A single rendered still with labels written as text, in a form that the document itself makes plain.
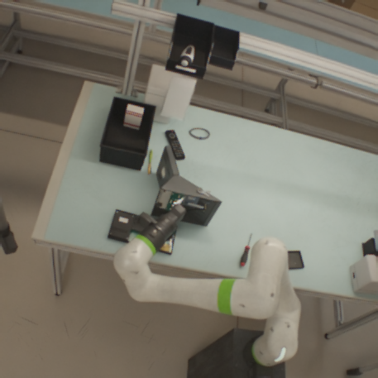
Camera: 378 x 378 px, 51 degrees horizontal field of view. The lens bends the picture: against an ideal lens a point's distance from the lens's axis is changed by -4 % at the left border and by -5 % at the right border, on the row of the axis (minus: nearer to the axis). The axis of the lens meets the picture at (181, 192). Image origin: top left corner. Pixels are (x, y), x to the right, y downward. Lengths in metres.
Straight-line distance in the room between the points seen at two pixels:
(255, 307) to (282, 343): 0.39
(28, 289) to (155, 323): 0.80
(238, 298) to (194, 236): 0.50
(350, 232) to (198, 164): 0.80
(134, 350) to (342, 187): 1.50
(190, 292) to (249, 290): 0.20
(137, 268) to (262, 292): 0.41
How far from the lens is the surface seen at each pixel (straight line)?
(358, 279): 1.91
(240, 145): 2.06
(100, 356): 2.51
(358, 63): 3.30
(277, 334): 1.63
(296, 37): 3.17
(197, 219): 1.74
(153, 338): 2.57
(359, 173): 2.35
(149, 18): 1.77
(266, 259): 1.32
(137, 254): 1.36
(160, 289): 1.40
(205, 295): 1.32
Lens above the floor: 2.47
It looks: 55 degrees down
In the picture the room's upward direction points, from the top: 24 degrees clockwise
